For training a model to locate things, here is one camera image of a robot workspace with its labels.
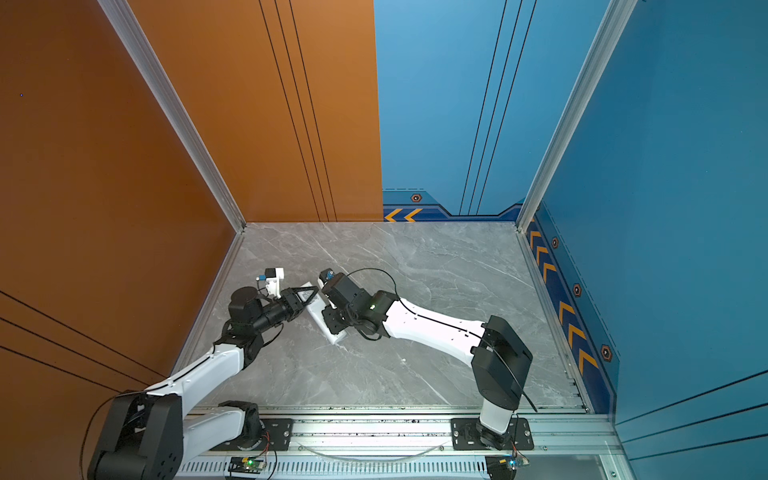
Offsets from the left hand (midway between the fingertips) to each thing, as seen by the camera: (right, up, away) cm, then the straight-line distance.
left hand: (318, 289), depth 81 cm
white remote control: (0, -6, -2) cm, 6 cm away
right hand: (+3, -6, -3) cm, 8 cm away
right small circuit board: (+47, -41, -11) cm, 63 cm away
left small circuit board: (-15, -41, -10) cm, 45 cm away
